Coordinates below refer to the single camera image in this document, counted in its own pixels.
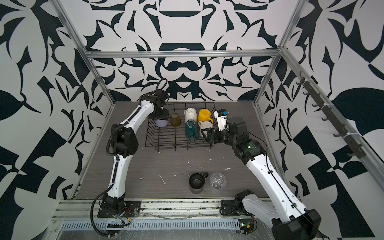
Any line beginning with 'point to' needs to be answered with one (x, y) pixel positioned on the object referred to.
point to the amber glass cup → (175, 120)
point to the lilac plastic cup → (161, 123)
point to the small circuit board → (246, 226)
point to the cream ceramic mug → (190, 114)
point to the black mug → (196, 182)
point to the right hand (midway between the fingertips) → (208, 128)
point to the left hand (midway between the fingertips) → (161, 113)
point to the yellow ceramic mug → (204, 115)
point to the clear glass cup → (218, 180)
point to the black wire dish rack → (169, 138)
